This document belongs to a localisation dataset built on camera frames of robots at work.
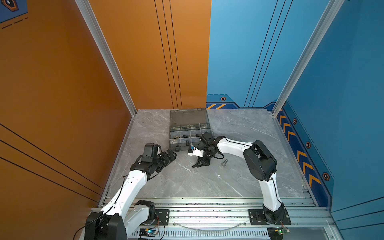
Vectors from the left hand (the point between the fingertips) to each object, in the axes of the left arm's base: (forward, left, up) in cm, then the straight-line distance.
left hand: (171, 156), depth 84 cm
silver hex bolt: (0, -31, -9) cm, 32 cm away
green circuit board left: (-34, +9, -11) cm, 37 cm away
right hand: (+1, -15, -10) cm, 18 cm away
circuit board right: (-34, -53, -10) cm, 64 cm away
